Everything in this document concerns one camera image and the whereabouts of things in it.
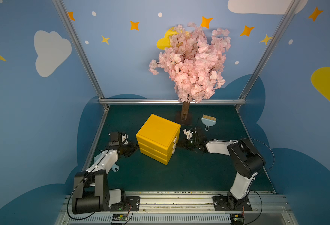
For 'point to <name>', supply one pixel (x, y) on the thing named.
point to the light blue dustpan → (115, 168)
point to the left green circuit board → (119, 217)
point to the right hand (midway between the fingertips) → (177, 142)
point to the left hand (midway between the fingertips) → (139, 144)
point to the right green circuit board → (237, 219)
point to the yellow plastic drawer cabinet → (157, 138)
